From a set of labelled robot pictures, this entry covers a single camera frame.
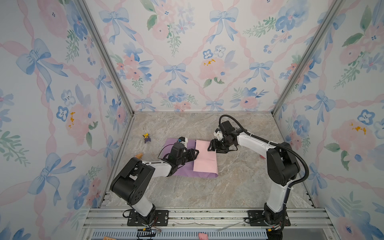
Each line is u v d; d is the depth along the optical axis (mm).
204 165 856
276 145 525
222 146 804
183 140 838
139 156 938
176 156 718
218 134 884
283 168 500
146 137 1023
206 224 732
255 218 732
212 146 851
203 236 676
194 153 886
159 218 741
